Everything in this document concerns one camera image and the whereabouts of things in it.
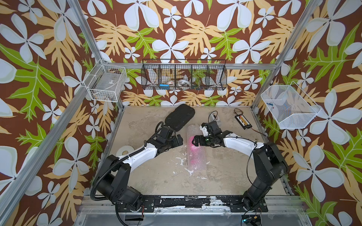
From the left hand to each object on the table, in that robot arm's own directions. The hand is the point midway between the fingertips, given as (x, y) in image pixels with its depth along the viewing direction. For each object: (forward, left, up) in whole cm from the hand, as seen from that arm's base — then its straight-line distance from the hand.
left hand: (178, 139), depth 89 cm
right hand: (+1, -12, -4) cm, 12 cm away
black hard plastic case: (+22, +2, -6) cm, 23 cm away
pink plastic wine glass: (-9, -11, -2) cm, 14 cm away
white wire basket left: (+26, +45, +25) cm, 57 cm away
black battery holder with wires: (+23, -51, -9) cm, 56 cm away
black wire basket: (+40, -6, +21) cm, 46 cm away
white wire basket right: (+13, -66, +19) cm, 70 cm away
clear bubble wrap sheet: (+8, -10, -1) cm, 13 cm away
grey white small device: (+24, -27, -6) cm, 36 cm away
